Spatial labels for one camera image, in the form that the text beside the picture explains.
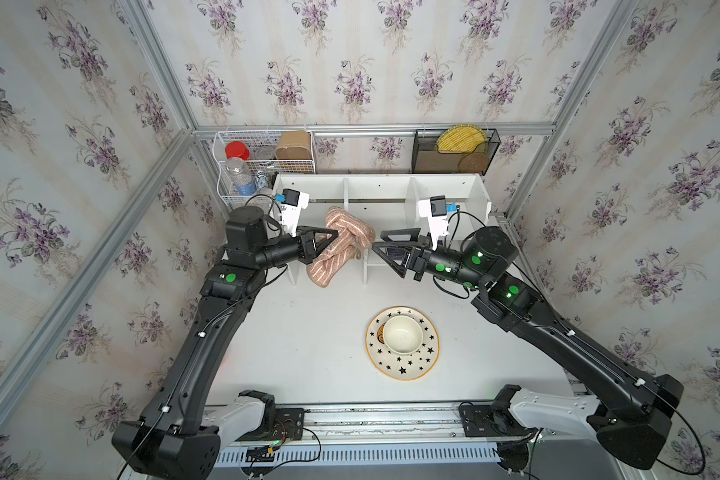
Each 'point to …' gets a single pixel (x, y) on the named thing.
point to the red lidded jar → (237, 149)
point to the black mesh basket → (426, 159)
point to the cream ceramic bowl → (402, 334)
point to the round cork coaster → (474, 162)
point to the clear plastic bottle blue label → (244, 181)
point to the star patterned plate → (413, 366)
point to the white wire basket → (250, 160)
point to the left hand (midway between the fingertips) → (342, 238)
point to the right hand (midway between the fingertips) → (383, 243)
